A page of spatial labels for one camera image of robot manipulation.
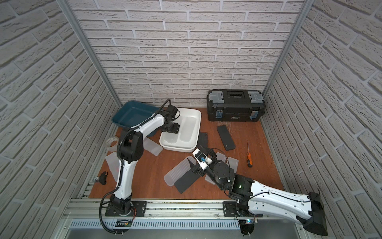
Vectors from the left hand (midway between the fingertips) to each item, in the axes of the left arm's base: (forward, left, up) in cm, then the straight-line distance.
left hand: (175, 128), depth 101 cm
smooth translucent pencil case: (+1, -8, -2) cm, 9 cm away
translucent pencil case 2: (-23, +36, -3) cm, 43 cm away
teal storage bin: (+20, +38, -7) cm, 43 cm away
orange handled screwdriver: (-24, -47, -2) cm, 53 cm away
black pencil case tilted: (-5, -35, -3) cm, 36 cm away
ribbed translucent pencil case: (-30, -2, -4) cm, 31 cm away
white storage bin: (-13, -5, -3) cm, 14 cm away
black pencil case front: (-33, -10, -5) cm, 35 cm away
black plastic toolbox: (+10, -41, +13) cm, 44 cm away
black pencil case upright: (-8, -19, -3) cm, 21 cm away
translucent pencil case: (-9, +2, 0) cm, 9 cm away
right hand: (-28, -14, +19) cm, 37 cm away
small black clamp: (-32, +40, -5) cm, 51 cm away
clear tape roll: (-10, +42, -5) cm, 43 cm away
